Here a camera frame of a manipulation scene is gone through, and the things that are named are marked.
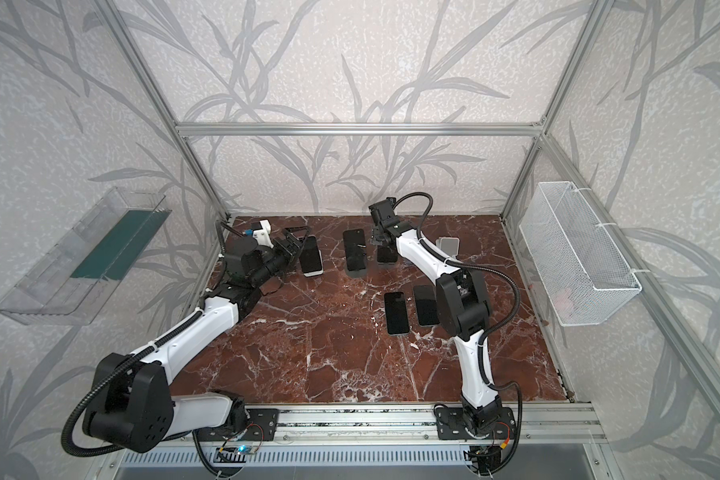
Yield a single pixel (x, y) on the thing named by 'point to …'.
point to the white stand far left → (313, 274)
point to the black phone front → (426, 304)
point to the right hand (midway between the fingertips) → (388, 223)
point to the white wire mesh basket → (584, 277)
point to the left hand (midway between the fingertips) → (312, 228)
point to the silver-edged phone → (396, 310)
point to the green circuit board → (245, 449)
